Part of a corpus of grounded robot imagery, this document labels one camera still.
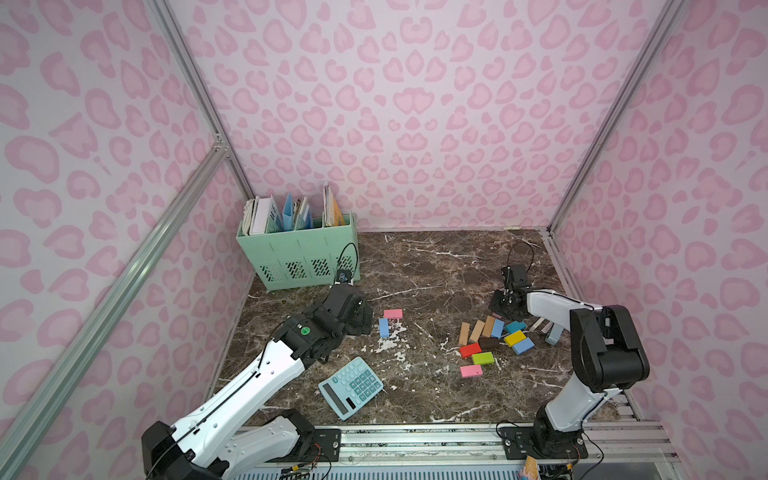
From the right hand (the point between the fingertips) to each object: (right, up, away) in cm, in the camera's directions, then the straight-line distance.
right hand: (495, 303), depth 98 cm
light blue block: (+5, -11, -9) cm, 15 cm away
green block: (-7, -14, -11) cm, 19 cm away
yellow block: (+4, -9, -8) cm, 12 cm away
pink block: (-12, -17, -14) cm, 25 cm away
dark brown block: (-4, -11, -8) cm, 14 cm away
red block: (-10, -12, -9) cm, 19 cm away
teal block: (+4, -6, -6) cm, 9 cm away
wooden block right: (-4, -6, -5) cm, 9 cm away
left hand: (-43, +3, -22) cm, 49 cm away
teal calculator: (-45, -20, -18) cm, 52 cm away
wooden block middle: (-7, -7, -5) cm, 12 cm away
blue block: (-36, -6, -5) cm, 37 cm away
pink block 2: (-1, -7, -5) cm, 9 cm away
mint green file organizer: (-63, +15, -8) cm, 65 cm away
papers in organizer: (-73, +28, -7) cm, 78 cm away
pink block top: (-33, -3, -2) cm, 33 cm away
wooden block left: (-12, -8, -7) cm, 16 cm away
